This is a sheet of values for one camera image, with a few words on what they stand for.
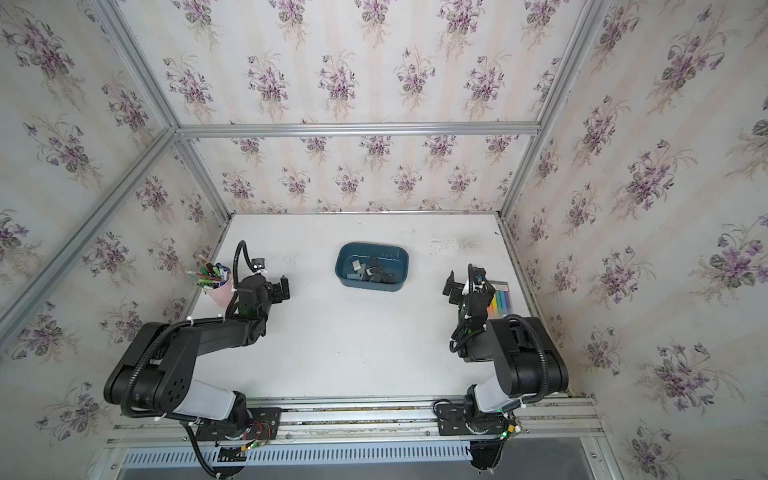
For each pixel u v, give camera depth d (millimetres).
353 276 992
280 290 864
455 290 817
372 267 1021
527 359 457
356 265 1014
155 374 437
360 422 748
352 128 961
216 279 905
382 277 983
